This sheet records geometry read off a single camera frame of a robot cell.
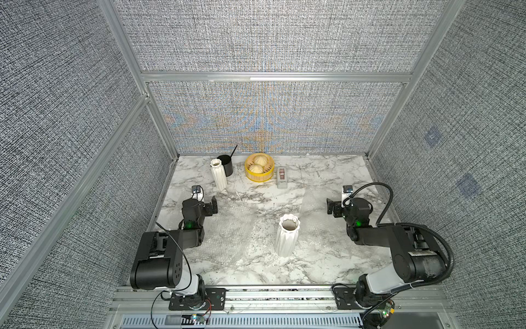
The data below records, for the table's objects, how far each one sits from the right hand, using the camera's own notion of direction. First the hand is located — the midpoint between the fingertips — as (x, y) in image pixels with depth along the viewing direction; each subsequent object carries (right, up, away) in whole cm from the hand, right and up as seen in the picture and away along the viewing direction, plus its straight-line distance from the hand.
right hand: (339, 192), depth 93 cm
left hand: (-61, -1, -1) cm, 61 cm away
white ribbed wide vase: (-27, -12, -25) cm, 39 cm away
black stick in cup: (-49, +20, +9) cm, 54 cm away
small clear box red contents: (-25, +7, +13) cm, 29 cm away
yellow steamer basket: (-32, +11, +15) cm, 37 cm away
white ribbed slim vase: (-55, +8, +2) cm, 56 cm away
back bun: (-36, +16, +16) cm, 43 cm away
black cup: (-53, +14, +10) cm, 56 cm away
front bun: (-38, +11, +12) cm, 42 cm away
